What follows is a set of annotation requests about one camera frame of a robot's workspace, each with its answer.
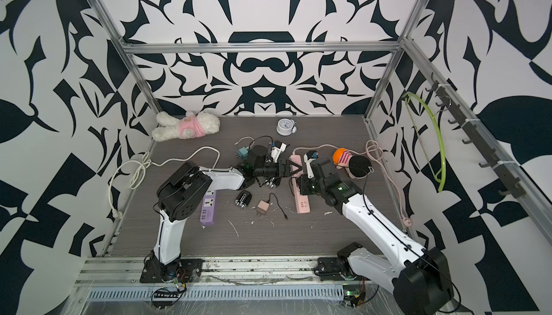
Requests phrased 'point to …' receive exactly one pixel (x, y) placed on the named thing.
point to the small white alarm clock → (285, 126)
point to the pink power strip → (302, 202)
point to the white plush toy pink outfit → (188, 126)
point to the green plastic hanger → (435, 175)
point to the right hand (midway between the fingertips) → (300, 176)
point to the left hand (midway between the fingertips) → (298, 165)
